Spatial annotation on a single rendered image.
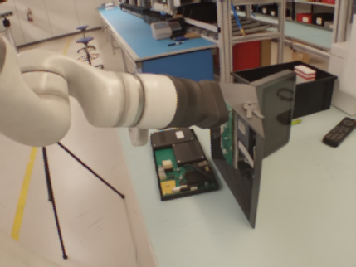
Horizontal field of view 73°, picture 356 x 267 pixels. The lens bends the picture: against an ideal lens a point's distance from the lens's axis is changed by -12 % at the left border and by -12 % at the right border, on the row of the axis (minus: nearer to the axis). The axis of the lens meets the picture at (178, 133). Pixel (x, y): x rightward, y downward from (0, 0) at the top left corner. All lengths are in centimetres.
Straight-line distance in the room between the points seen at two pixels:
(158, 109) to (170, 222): 28
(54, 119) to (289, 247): 43
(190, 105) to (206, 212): 27
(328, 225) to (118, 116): 44
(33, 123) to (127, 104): 11
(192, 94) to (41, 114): 21
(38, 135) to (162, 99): 15
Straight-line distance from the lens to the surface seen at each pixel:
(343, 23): 113
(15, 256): 27
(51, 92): 28
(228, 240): 52
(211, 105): 42
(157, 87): 34
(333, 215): 60
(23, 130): 28
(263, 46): 246
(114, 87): 31
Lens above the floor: 142
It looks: 31 degrees down
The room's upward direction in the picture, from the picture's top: 7 degrees counter-clockwise
